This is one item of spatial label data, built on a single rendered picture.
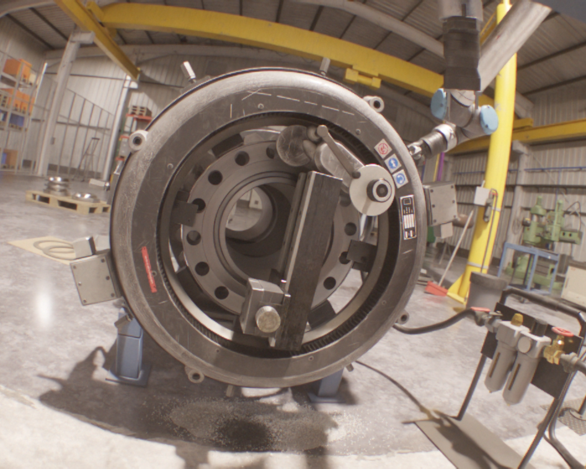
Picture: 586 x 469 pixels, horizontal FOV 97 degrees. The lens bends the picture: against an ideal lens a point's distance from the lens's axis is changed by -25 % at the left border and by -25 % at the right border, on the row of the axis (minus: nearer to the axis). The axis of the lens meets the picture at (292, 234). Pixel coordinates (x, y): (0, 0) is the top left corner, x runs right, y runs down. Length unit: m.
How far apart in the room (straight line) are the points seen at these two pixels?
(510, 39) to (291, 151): 0.64
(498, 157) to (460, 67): 3.73
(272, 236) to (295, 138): 0.80
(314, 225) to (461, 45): 0.46
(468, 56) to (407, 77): 12.66
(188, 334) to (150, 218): 0.25
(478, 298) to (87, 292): 3.07
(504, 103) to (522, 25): 3.69
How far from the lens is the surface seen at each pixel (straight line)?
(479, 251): 4.28
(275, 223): 1.50
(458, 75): 0.71
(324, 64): 0.92
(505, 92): 4.70
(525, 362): 1.15
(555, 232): 11.73
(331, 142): 0.72
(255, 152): 0.83
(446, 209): 0.93
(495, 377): 1.22
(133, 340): 1.17
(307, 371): 0.84
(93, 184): 0.86
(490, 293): 3.32
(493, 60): 1.01
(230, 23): 12.73
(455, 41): 0.70
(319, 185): 0.70
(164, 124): 0.71
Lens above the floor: 0.68
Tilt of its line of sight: 5 degrees down
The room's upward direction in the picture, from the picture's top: 12 degrees clockwise
